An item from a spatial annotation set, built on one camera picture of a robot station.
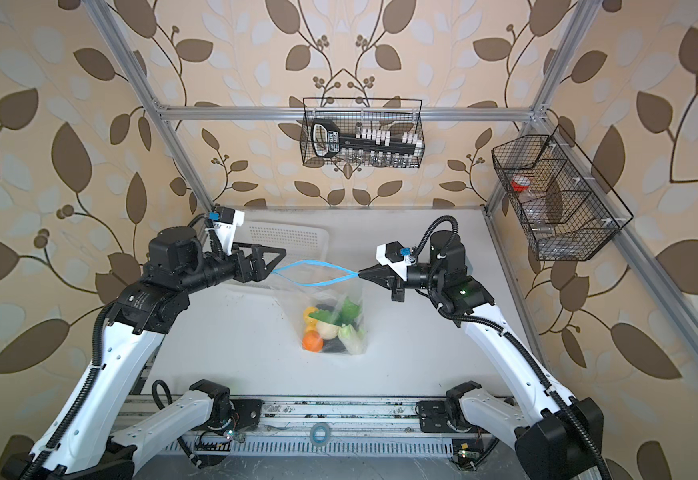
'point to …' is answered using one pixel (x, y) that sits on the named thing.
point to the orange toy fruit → (312, 342)
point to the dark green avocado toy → (334, 346)
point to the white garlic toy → (327, 330)
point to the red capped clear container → (520, 183)
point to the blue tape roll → (320, 434)
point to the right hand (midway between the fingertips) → (363, 273)
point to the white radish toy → (355, 341)
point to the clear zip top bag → (326, 302)
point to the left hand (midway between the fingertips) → (273, 248)
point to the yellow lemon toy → (310, 322)
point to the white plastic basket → (302, 241)
